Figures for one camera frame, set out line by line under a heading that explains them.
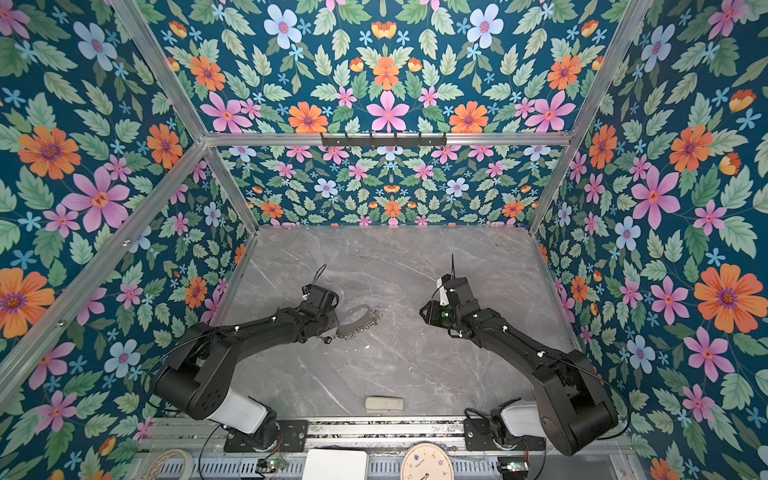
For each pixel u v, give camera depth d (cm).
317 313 73
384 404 75
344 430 76
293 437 73
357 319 95
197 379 45
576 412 42
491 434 73
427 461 68
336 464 66
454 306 68
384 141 93
